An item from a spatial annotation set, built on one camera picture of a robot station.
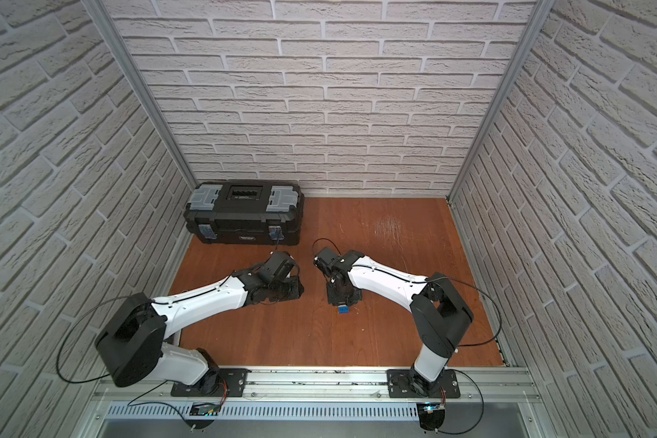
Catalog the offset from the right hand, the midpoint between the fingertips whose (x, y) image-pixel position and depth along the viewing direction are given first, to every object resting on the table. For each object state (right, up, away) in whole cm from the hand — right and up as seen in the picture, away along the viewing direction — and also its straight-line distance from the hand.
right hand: (344, 300), depth 85 cm
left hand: (-12, +4, +1) cm, 13 cm away
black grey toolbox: (-34, +29, +8) cm, 45 cm away
